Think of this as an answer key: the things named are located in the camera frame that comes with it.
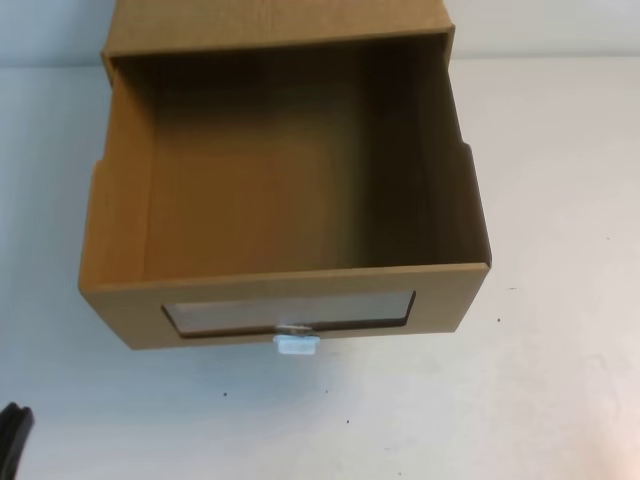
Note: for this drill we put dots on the cardboard shoebox drawer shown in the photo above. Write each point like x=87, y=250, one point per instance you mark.
x=320, y=190

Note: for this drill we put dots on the white drawer handle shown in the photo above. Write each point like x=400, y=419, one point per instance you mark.
x=296, y=340

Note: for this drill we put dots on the upper shoebox outer sleeve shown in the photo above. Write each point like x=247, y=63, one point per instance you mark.
x=155, y=27

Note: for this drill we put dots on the black object at bottom left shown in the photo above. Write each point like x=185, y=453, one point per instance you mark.
x=16, y=424

